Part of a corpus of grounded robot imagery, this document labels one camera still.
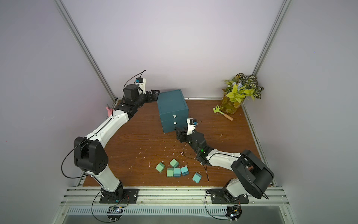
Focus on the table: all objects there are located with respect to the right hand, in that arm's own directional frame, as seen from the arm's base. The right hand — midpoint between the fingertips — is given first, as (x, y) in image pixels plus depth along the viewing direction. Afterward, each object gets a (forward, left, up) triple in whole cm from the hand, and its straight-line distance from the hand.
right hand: (179, 125), depth 81 cm
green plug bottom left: (-22, +5, -17) cm, 28 cm away
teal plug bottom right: (-21, -3, -16) cm, 27 cm away
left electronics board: (-42, +33, -21) cm, 58 cm away
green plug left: (-20, +11, -16) cm, 28 cm away
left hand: (+18, +15, +12) cm, 26 cm away
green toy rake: (+29, -29, -20) cm, 46 cm away
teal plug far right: (-24, -10, -17) cm, 31 cm away
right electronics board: (-40, -29, -21) cm, 53 cm away
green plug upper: (-17, +3, -17) cm, 24 cm away
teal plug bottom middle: (-22, +1, -17) cm, 28 cm away
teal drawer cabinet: (+10, +4, +2) cm, 11 cm away
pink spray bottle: (+13, +49, -3) cm, 51 cm away
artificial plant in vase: (+24, -36, +6) cm, 44 cm away
